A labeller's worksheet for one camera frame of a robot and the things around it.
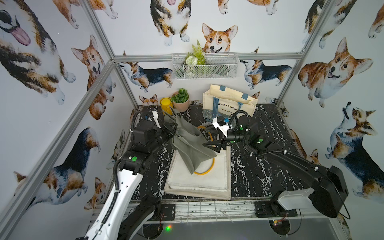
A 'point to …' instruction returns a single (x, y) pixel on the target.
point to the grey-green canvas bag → (191, 146)
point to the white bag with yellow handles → (213, 177)
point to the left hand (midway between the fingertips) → (180, 121)
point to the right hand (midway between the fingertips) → (203, 136)
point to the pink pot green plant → (181, 100)
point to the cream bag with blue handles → (223, 101)
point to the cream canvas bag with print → (201, 193)
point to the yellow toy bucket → (165, 102)
